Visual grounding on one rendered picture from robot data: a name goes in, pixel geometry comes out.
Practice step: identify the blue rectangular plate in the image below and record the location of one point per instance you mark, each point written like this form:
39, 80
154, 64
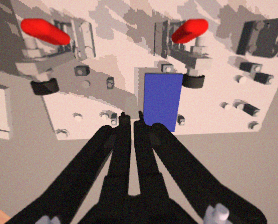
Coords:
161, 98

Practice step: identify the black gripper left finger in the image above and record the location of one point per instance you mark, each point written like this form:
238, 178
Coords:
62, 199

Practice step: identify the pale pink fixture plate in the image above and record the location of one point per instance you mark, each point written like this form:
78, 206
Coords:
123, 32

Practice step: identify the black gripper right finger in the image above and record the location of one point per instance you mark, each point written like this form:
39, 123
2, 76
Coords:
212, 201

